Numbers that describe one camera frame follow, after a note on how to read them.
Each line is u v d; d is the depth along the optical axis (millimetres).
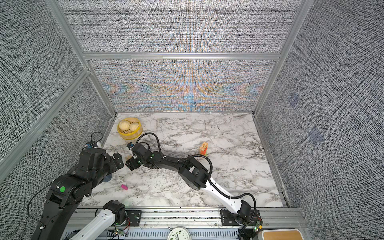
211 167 569
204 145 909
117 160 596
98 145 581
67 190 395
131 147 831
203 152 906
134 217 733
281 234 662
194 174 616
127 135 1033
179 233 663
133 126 1033
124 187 836
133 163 817
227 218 732
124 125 1033
